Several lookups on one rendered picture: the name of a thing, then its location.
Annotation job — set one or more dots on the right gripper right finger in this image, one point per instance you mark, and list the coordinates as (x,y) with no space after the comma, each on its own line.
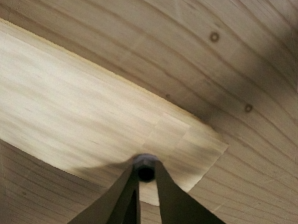
(177,206)

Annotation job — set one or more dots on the pale wooden slat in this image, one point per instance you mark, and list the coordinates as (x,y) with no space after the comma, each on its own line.
(79,119)

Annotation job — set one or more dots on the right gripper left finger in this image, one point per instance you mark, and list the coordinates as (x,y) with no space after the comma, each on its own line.
(111,206)

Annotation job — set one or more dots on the light wooden bar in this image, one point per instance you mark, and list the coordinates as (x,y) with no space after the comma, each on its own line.
(106,71)

